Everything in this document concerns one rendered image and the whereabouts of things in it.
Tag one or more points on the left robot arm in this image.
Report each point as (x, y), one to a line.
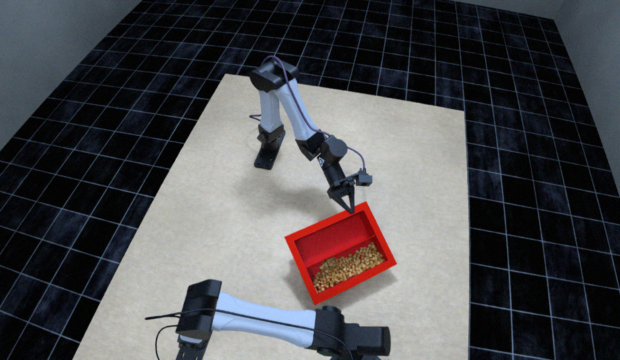
(269, 78)

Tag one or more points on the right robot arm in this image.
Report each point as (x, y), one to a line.
(300, 327)

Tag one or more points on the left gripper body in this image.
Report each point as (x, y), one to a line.
(337, 179)

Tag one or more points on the red divided box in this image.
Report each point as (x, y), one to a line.
(338, 236)

